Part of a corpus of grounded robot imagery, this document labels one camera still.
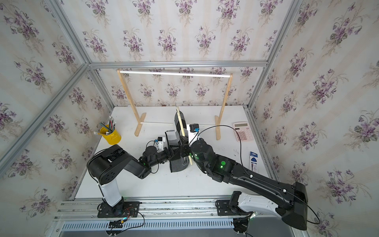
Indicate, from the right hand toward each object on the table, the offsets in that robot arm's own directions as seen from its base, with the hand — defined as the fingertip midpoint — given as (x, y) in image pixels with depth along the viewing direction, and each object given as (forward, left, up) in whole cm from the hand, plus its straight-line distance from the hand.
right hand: (182, 137), depth 67 cm
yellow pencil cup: (+12, +47, -22) cm, 53 cm away
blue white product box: (+1, -42, -29) cm, 51 cm away
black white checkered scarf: (+8, +5, -20) cm, 22 cm away
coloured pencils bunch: (+18, +49, -18) cm, 55 cm away
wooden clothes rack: (+31, +35, -27) cm, 54 cm away
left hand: (+3, +1, -21) cm, 22 cm away
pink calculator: (+23, -41, -27) cm, 54 cm away
